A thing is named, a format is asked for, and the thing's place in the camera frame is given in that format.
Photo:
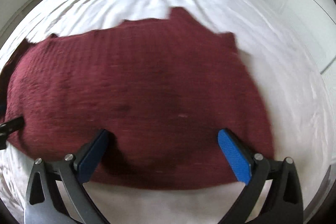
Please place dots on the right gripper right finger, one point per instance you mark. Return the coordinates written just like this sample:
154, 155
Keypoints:
283, 203

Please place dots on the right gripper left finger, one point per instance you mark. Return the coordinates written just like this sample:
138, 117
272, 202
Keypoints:
44, 203

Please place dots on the white bed sheet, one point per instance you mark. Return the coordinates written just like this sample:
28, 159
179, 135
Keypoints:
299, 98

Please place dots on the dark red knitted sweater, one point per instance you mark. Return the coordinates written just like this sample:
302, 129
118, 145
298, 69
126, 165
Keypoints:
163, 88

